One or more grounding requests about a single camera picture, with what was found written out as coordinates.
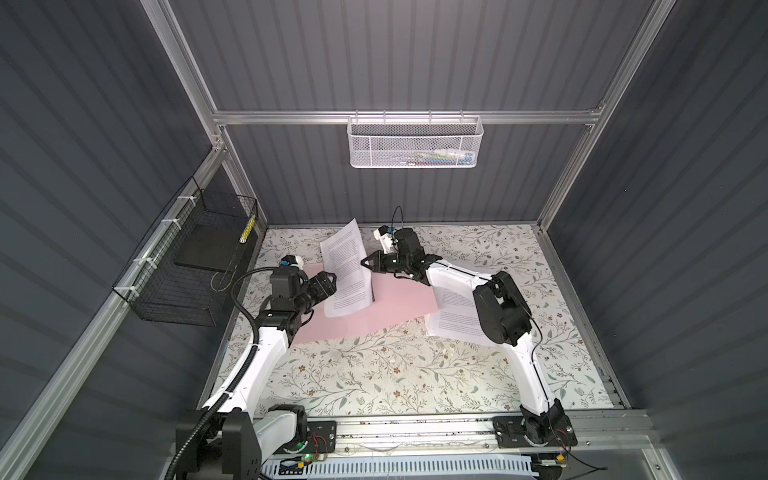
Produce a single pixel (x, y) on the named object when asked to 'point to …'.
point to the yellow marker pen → (250, 225)
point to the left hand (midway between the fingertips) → (326, 279)
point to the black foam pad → (211, 246)
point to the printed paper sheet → (345, 252)
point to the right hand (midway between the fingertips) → (363, 265)
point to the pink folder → (396, 301)
